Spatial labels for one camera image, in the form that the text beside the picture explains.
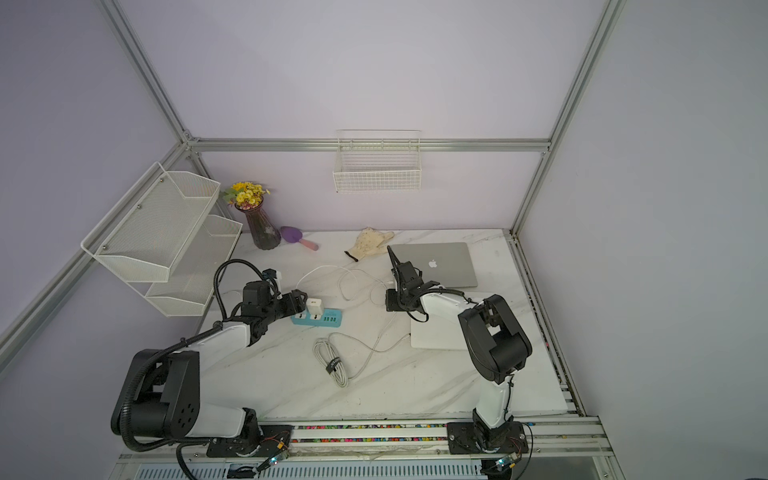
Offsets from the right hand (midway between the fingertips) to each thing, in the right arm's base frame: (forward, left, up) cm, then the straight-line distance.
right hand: (395, 303), depth 97 cm
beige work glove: (+30, +10, -2) cm, 31 cm away
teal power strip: (-5, +21, +1) cm, 21 cm away
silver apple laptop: (+17, -20, -1) cm, 26 cm away
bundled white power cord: (-17, +17, -2) cm, 24 cm away
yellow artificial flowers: (+29, +49, +23) cm, 62 cm away
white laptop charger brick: (-4, +25, +5) cm, 26 cm away
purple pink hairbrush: (+34, +40, -1) cm, 52 cm away
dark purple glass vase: (+28, +48, +6) cm, 56 cm away
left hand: (-1, +31, +4) cm, 32 cm away
